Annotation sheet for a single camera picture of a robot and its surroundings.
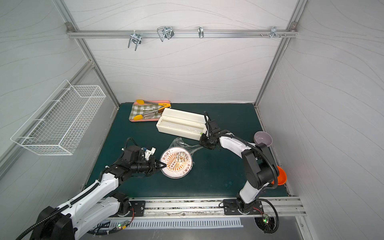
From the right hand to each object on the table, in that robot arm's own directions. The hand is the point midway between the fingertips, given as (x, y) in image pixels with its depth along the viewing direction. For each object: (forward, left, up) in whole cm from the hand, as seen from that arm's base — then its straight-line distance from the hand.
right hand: (200, 142), depth 92 cm
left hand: (-19, +17, +6) cm, 26 cm away
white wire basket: (-10, +66, +27) cm, 72 cm away
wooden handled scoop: (+24, +37, -2) cm, 45 cm away
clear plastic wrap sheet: (-3, +13, +3) cm, 14 cm away
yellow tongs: (+20, +45, -1) cm, 50 cm away
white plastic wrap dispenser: (+16, +10, -3) cm, 20 cm away
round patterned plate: (-17, +10, +7) cm, 21 cm away
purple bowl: (+8, -42, -4) cm, 43 cm away
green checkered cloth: (+27, +42, -3) cm, 50 cm away
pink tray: (+20, +39, -4) cm, 44 cm away
